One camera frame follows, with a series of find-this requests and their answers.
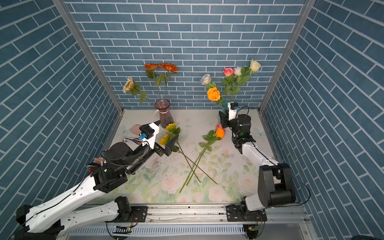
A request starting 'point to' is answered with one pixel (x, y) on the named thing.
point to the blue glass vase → (224, 107)
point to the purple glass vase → (163, 105)
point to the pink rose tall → (229, 86)
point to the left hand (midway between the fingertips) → (172, 129)
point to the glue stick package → (135, 141)
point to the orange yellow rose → (213, 94)
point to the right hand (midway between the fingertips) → (224, 111)
